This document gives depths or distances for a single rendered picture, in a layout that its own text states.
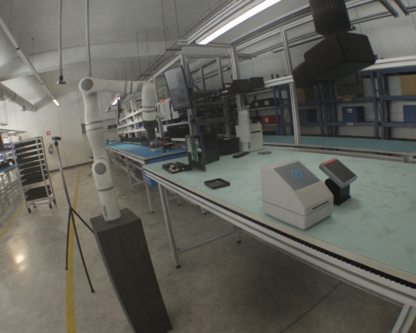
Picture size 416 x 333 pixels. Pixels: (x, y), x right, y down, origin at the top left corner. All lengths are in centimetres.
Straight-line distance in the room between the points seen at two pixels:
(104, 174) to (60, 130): 1141
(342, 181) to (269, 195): 22
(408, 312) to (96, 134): 137
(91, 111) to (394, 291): 132
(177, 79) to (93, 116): 169
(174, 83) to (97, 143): 173
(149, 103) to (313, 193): 92
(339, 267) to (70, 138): 1235
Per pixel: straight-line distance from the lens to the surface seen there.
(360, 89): 273
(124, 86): 123
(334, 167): 77
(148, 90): 122
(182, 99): 278
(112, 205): 125
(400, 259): 54
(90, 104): 127
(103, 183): 122
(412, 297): 56
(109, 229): 121
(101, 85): 122
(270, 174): 64
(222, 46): 210
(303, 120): 539
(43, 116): 1276
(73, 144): 1252
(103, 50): 683
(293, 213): 61
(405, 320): 74
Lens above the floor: 129
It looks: 11 degrees down
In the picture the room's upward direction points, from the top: 7 degrees counter-clockwise
